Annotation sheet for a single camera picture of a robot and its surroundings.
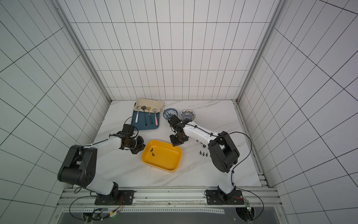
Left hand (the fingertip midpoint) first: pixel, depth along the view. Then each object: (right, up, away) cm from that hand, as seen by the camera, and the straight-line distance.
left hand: (146, 147), depth 90 cm
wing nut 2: (+3, -2, 0) cm, 4 cm away
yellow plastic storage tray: (+10, -5, -2) cm, 11 cm away
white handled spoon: (-13, +27, +24) cm, 38 cm away
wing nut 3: (+5, -4, -2) cm, 7 cm away
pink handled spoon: (+1, +25, +21) cm, 33 cm away
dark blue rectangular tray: (-8, +14, +15) cm, 22 cm away
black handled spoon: (-8, +27, +24) cm, 37 cm away
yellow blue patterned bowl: (+28, +22, +17) cm, 40 cm away
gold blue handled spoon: (-4, +27, +24) cm, 36 cm away
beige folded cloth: (-2, +31, +27) cm, 42 cm away
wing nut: (+36, -3, 0) cm, 36 cm away
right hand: (+17, +3, -2) cm, 17 cm away
